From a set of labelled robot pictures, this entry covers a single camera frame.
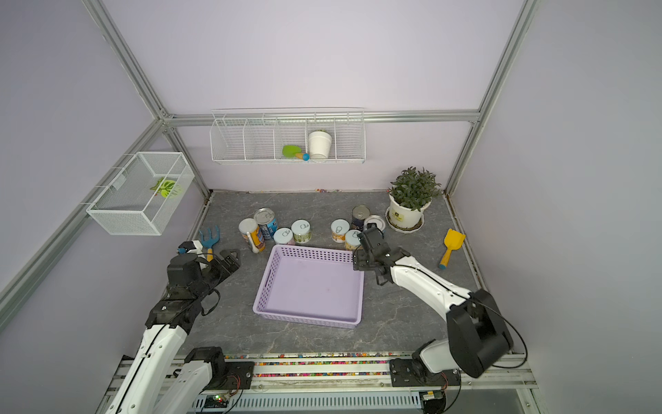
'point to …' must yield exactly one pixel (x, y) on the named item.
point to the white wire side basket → (145, 196)
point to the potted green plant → (410, 193)
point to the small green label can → (302, 231)
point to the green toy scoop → (291, 151)
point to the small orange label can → (340, 227)
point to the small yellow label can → (352, 241)
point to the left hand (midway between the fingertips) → (232, 259)
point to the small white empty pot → (319, 142)
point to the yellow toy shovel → (452, 241)
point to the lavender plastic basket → (311, 285)
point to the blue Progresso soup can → (265, 217)
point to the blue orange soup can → (377, 220)
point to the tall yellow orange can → (252, 235)
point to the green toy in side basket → (164, 186)
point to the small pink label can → (283, 235)
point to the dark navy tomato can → (359, 213)
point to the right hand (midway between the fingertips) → (367, 254)
